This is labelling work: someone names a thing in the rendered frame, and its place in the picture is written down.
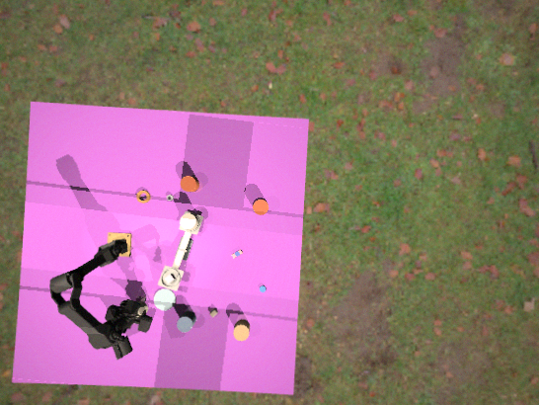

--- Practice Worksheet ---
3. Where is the brown ring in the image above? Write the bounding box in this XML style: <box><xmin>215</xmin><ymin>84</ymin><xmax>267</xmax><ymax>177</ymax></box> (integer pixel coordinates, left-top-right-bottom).
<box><xmin>136</xmin><ymin>191</ymin><xmax>150</xmax><ymax>203</ymax></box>

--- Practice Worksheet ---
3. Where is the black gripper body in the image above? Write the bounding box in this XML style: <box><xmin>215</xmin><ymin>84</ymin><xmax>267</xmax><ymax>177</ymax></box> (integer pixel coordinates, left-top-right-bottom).
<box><xmin>105</xmin><ymin>304</ymin><xmax>153</xmax><ymax>334</ymax></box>

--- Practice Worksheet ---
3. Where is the tan cylinder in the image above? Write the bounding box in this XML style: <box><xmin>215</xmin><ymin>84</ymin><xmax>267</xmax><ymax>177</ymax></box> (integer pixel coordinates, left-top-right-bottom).
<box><xmin>234</xmin><ymin>320</ymin><xmax>250</xmax><ymax>341</ymax></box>

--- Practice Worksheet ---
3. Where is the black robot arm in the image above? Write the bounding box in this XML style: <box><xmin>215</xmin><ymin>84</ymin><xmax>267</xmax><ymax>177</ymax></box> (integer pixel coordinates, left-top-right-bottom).
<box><xmin>49</xmin><ymin>238</ymin><xmax>141</xmax><ymax>359</ymax></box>

